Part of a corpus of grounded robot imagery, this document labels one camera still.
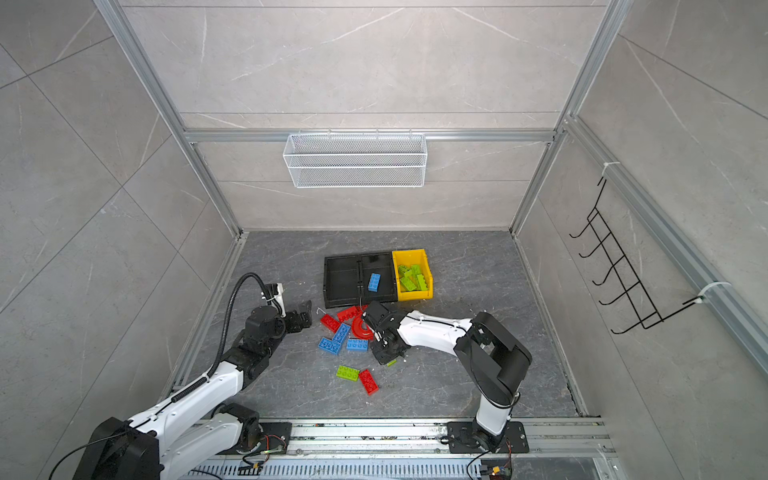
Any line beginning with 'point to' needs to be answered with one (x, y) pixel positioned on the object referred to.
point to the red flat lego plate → (330, 322)
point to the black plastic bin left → (341, 280)
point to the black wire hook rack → (632, 286)
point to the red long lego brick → (351, 312)
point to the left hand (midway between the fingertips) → (295, 297)
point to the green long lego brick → (416, 270)
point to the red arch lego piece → (359, 331)
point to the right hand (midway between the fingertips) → (385, 351)
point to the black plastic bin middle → (380, 263)
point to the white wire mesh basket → (356, 160)
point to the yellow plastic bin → (404, 258)
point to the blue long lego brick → (341, 333)
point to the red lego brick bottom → (368, 382)
